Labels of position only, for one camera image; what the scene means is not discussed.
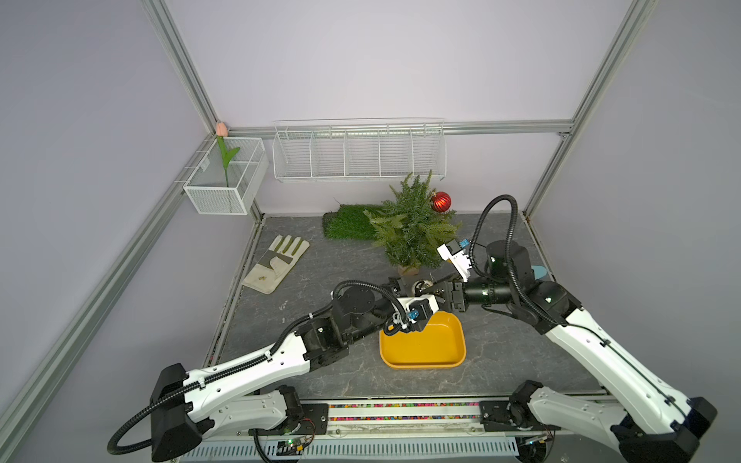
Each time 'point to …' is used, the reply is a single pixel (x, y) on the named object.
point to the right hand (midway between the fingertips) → (423, 292)
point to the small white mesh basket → (230, 177)
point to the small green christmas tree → (415, 223)
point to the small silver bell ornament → (420, 285)
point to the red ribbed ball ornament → (441, 202)
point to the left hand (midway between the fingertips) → (427, 287)
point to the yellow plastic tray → (441, 344)
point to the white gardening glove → (276, 263)
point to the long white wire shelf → (402, 149)
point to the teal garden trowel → (539, 272)
